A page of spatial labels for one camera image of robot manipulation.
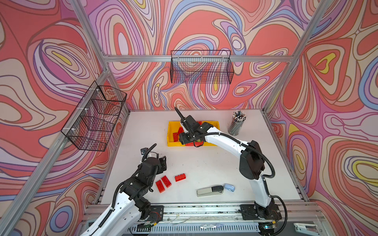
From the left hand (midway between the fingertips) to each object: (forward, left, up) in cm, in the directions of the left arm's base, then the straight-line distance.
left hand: (159, 160), depth 80 cm
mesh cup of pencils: (+26, -48, +5) cm, 55 cm away
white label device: (-30, -74, -12) cm, 81 cm away
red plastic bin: (+5, -21, +8) cm, 23 cm away
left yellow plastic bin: (+29, -5, -8) cm, 31 cm away
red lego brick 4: (-6, -11, -11) cm, 16 cm away
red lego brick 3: (-11, 0, -10) cm, 15 cm away
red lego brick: (+24, -7, -13) cm, 28 cm away
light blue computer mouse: (-12, -39, -10) cm, 42 cm away
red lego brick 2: (-8, -3, -12) cm, 14 cm away
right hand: (+13, -14, -2) cm, 19 cm away
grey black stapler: (-14, -28, -8) cm, 32 cm away
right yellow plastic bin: (+30, -35, -5) cm, 46 cm away
